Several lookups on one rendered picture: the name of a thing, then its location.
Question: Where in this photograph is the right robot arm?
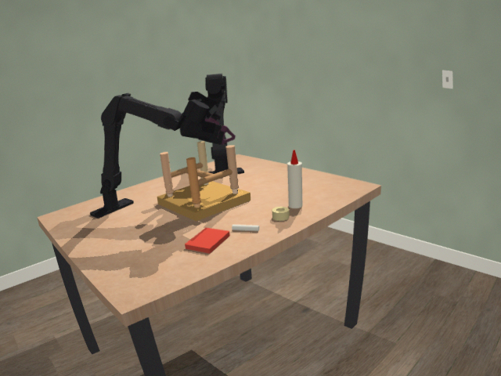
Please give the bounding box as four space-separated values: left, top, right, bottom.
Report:
90 93 218 219

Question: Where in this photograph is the red flat block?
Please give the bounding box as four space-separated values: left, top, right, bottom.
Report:
185 228 230 254

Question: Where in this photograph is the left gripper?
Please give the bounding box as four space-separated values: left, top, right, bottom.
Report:
205 111 221 125

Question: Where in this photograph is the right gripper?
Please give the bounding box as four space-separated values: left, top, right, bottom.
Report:
197 124 236 145

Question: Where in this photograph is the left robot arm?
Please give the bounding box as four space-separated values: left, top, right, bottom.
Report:
189 74 228 174

